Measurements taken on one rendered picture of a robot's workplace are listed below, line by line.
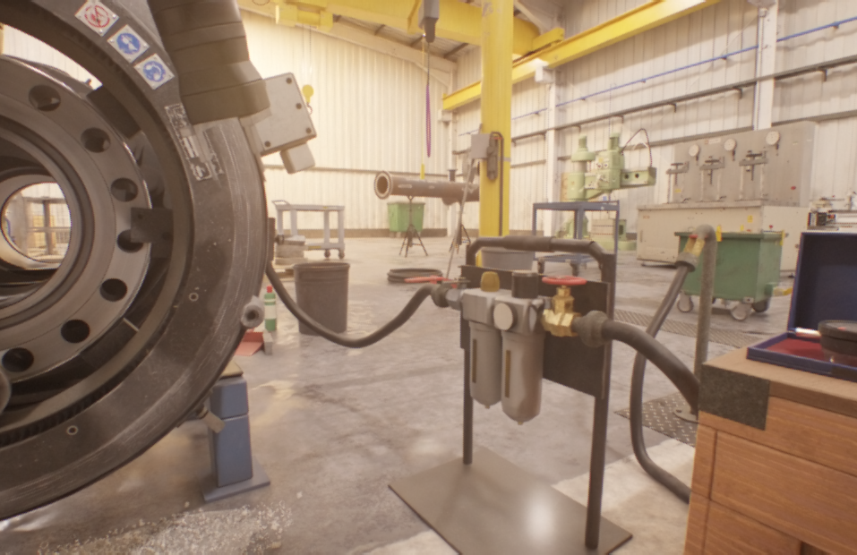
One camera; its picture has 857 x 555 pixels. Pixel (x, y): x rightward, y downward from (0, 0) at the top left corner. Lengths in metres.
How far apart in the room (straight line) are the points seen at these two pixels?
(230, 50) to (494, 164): 3.56
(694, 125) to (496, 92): 8.66
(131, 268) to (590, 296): 0.73
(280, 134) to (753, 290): 2.95
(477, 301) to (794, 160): 5.85
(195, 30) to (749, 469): 0.61
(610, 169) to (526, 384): 10.65
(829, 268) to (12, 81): 1.03
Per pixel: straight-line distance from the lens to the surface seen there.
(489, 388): 0.93
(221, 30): 0.48
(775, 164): 6.65
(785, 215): 6.26
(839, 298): 0.65
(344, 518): 1.04
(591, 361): 0.83
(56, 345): 0.83
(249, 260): 0.70
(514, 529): 1.00
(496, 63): 4.23
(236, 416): 1.12
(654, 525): 1.10
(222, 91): 0.49
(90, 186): 0.80
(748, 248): 3.28
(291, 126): 0.76
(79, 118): 0.82
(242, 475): 1.18
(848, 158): 10.99
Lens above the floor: 0.60
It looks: 7 degrees down
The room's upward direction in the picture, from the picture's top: straight up
